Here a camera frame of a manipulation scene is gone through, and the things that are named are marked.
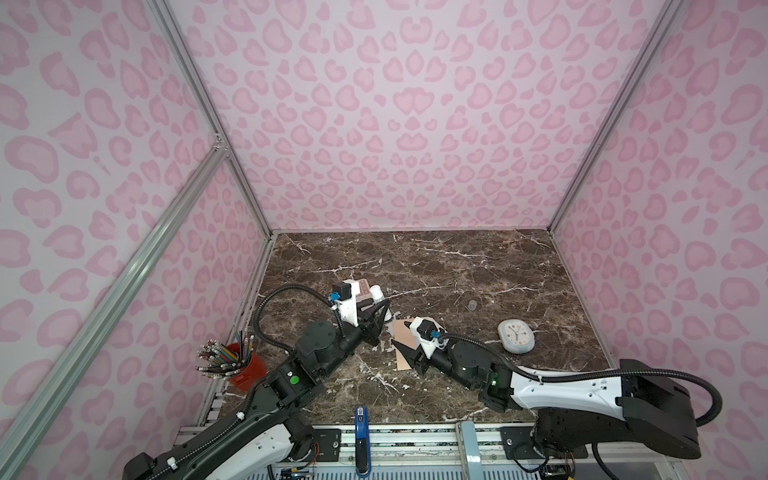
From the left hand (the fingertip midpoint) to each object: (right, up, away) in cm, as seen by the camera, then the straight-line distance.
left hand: (387, 297), depth 67 cm
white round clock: (+38, -15, +22) cm, 46 cm away
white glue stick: (-2, 0, -1) cm, 2 cm away
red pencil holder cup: (-35, -21, +10) cm, 42 cm away
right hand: (+3, -8, +5) cm, 10 cm away
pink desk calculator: (-9, -2, +34) cm, 35 cm away
